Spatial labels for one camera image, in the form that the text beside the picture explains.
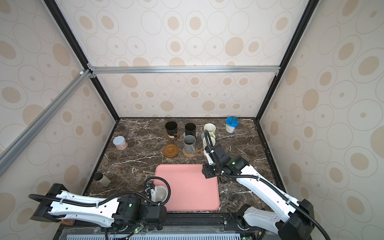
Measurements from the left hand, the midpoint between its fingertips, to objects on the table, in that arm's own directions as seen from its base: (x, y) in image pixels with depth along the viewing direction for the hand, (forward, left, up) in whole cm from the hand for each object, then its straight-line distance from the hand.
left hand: (166, 213), depth 70 cm
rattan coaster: (+35, -10, -8) cm, 37 cm away
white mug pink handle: (+40, -24, +2) cm, 47 cm away
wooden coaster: (+39, +3, -8) cm, 40 cm away
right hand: (+19, -19, +6) cm, 28 cm away
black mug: (+51, +3, +1) cm, 51 cm away
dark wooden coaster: (+49, +4, -8) cm, 49 cm away
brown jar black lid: (-3, +47, -3) cm, 47 cm away
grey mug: (+41, -9, 0) cm, 42 cm away
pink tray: (+13, -11, -9) cm, 19 cm away
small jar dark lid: (+17, +38, +1) cm, 41 cm away
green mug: (+52, -24, -1) cm, 58 cm away
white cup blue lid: (+58, -39, 0) cm, 70 cm away
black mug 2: (+50, -10, +1) cm, 51 cm away
